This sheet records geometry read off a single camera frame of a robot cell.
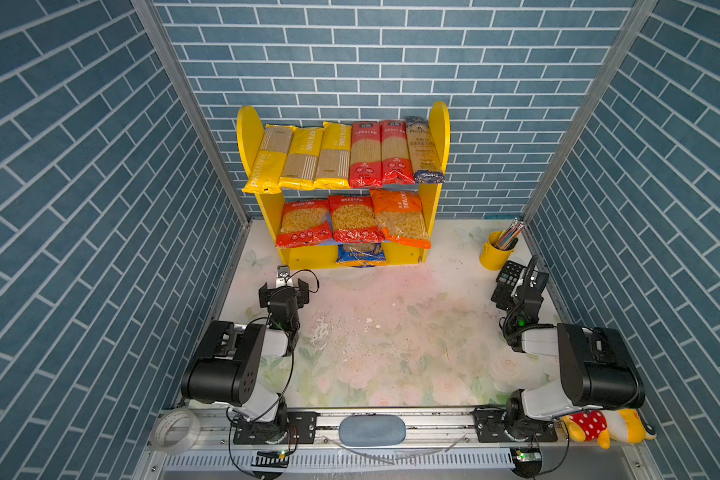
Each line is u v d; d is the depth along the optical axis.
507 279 1.01
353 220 0.96
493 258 1.03
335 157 0.77
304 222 0.94
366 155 0.77
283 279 0.78
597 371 0.45
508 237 0.99
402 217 0.97
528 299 0.71
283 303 0.70
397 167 0.72
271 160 0.76
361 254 1.02
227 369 0.45
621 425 0.69
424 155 0.77
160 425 0.72
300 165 0.75
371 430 0.71
